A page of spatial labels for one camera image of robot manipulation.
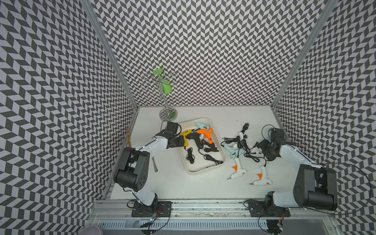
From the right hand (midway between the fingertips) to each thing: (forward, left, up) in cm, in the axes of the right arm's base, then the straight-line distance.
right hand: (260, 151), depth 90 cm
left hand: (+6, +50, +1) cm, 50 cm away
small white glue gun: (-17, +3, -2) cm, 17 cm away
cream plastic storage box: (-5, +41, -2) cm, 41 cm away
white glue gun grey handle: (+13, +10, -1) cm, 16 cm away
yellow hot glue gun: (+13, +48, +1) cm, 50 cm away
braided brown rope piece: (+15, +89, -4) cm, 90 cm away
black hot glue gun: (+11, +40, +1) cm, 42 cm away
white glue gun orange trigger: (-12, +15, -2) cm, 19 cm away
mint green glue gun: (+19, +36, +2) cm, 41 cm away
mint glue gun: (0, +16, -1) cm, 17 cm away
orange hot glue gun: (+12, +33, +3) cm, 36 cm away
